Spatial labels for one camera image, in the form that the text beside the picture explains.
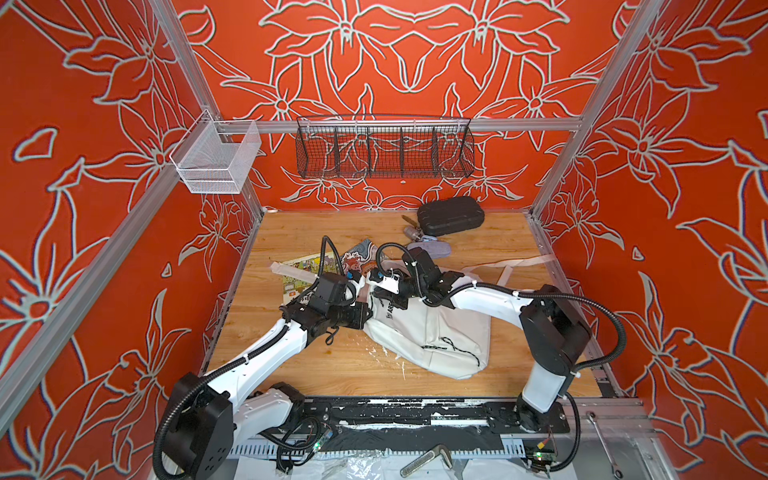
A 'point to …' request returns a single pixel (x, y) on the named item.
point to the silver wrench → (617, 472)
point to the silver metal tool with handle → (413, 231)
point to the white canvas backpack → (453, 341)
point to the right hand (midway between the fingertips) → (372, 288)
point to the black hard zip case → (447, 215)
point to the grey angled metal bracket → (434, 453)
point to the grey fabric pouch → (435, 248)
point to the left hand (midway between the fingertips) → (372, 311)
